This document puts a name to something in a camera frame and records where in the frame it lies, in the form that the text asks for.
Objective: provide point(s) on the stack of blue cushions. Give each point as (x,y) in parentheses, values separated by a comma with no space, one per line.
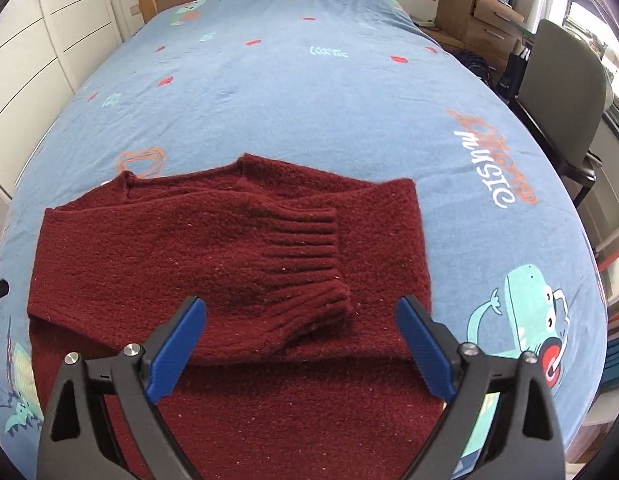
(617,360)

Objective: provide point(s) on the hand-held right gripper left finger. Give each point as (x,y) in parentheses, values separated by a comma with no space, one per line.
(174,350)

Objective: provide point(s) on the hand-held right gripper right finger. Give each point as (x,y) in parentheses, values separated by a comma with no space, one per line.
(424,350)

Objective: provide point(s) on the black backpack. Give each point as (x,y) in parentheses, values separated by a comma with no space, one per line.
(477,65)

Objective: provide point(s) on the white wardrobe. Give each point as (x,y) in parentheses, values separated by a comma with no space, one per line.
(39,50)

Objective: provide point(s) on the grey chair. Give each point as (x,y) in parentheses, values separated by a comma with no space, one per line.
(559,95)

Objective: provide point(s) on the blue printed bed sheet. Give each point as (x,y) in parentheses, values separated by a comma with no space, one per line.
(314,110)

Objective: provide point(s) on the wooden nightstand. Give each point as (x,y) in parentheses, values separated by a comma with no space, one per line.
(437,35)

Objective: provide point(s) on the window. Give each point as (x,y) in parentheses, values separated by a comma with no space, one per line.
(584,5)

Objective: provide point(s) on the dark red knit sweater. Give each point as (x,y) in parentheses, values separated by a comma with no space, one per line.
(189,220)

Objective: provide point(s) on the wooden drawer cabinet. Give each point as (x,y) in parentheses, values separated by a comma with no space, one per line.
(489,25)

